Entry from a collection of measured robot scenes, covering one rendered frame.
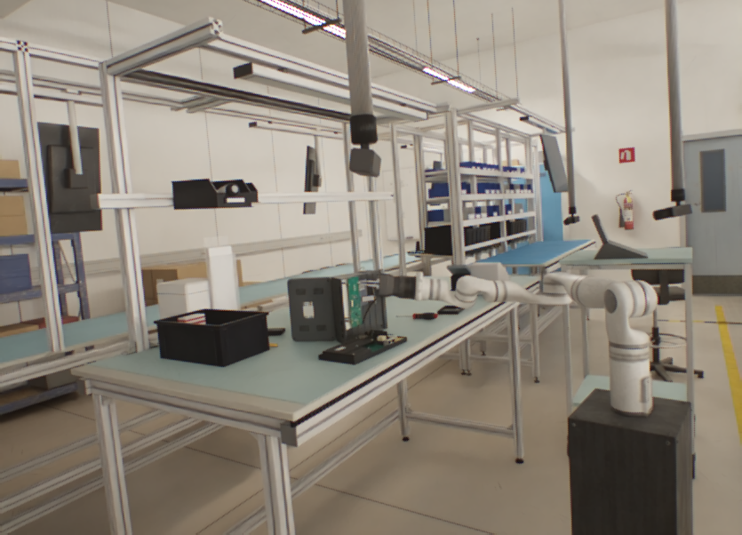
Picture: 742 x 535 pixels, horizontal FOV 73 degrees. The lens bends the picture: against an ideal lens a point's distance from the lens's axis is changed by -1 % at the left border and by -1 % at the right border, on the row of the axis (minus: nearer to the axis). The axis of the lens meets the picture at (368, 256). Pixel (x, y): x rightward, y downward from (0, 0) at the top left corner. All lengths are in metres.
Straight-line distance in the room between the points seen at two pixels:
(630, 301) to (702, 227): 6.59
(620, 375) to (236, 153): 6.08
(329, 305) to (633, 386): 0.88
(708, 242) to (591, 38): 3.18
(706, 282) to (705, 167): 1.50
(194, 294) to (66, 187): 1.42
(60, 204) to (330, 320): 1.83
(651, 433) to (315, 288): 1.00
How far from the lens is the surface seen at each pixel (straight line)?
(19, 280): 4.92
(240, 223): 6.86
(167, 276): 5.08
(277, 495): 1.28
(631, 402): 1.44
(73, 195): 3.10
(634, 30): 8.18
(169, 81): 2.05
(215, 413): 1.36
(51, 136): 3.09
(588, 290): 1.54
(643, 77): 8.03
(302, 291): 1.66
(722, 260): 7.99
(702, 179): 7.92
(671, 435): 1.38
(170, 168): 6.27
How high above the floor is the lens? 1.39
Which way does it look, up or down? 5 degrees down
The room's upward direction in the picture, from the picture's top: 4 degrees counter-clockwise
